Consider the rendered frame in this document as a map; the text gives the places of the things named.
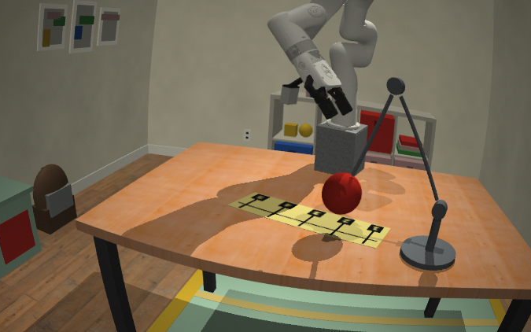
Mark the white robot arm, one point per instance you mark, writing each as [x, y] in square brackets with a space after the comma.
[289, 29]

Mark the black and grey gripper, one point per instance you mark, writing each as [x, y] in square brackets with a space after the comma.
[319, 78]

